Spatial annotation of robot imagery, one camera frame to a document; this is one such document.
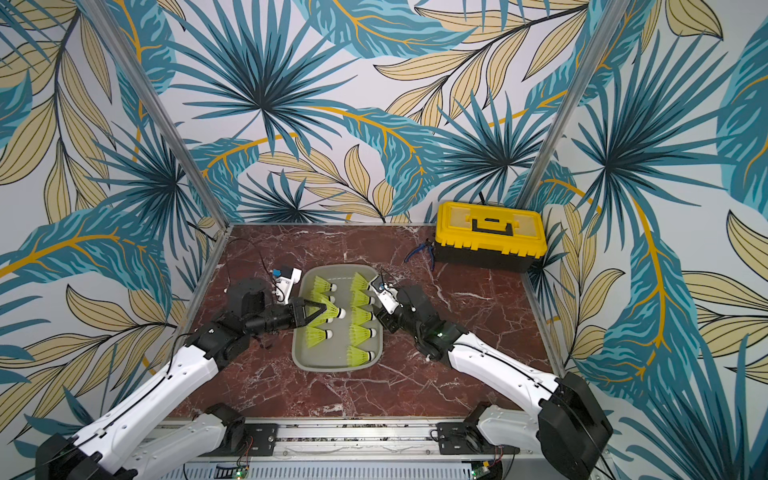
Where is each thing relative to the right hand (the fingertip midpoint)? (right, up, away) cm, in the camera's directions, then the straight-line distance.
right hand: (386, 294), depth 80 cm
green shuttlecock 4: (-20, -13, +6) cm, 25 cm away
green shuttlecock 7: (-8, -8, +12) cm, 16 cm away
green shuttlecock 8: (-8, -13, +7) cm, 16 cm away
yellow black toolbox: (+33, +17, +16) cm, 41 cm away
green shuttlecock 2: (-21, 0, +17) cm, 27 cm away
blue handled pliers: (+16, +15, +34) cm, 40 cm away
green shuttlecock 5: (-9, +1, +18) cm, 20 cm away
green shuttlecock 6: (-9, -3, +14) cm, 17 cm away
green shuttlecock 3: (-21, -3, +15) cm, 26 cm away
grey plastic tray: (-11, -14, +10) cm, 20 cm away
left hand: (-15, -4, -8) cm, 17 cm away
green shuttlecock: (-13, -4, -5) cm, 15 cm away
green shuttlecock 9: (-8, -18, +2) cm, 19 cm away
